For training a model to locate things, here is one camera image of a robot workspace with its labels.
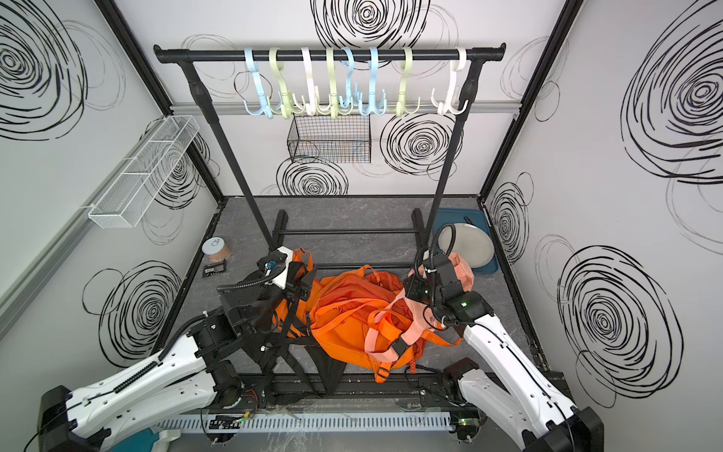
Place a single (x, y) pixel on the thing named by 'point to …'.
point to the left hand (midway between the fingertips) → (299, 260)
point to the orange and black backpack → (289, 331)
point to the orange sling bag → (344, 330)
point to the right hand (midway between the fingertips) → (406, 284)
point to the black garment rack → (273, 221)
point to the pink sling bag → (406, 314)
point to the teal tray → (470, 217)
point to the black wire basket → (327, 139)
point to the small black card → (214, 268)
